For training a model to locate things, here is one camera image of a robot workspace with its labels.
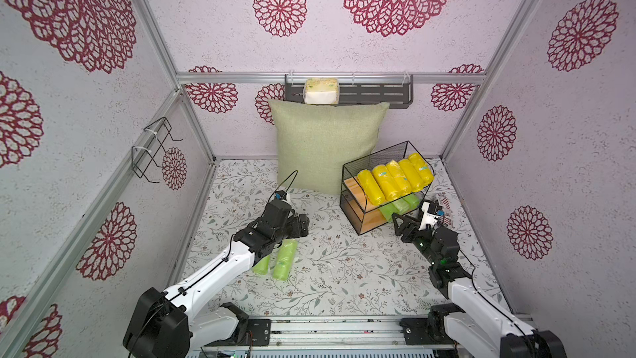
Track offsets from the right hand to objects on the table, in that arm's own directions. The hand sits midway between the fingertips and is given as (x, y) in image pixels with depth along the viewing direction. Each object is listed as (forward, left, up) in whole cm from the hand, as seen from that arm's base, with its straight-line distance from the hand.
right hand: (397, 213), depth 82 cm
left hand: (-3, +33, -2) cm, 33 cm away
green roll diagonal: (+9, -1, -12) cm, 15 cm away
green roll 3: (+15, -12, -14) cm, 24 cm away
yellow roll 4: (+11, -7, +4) cm, 14 cm away
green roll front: (+11, -6, -11) cm, 16 cm away
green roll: (-15, +46, -12) cm, 50 cm away
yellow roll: (+8, +8, +4) cm, 12 cm away
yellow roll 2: (+10, +3, +4) cm, 11 cm away
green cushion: (+21, +27, +12) cm, 37 cm away
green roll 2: (-12, +38, -12) cm, 41 cm away
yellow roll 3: (+16, -1, +4) cm, 16 cm away
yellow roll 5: (+16, -11, +5) cm, 20 cm away
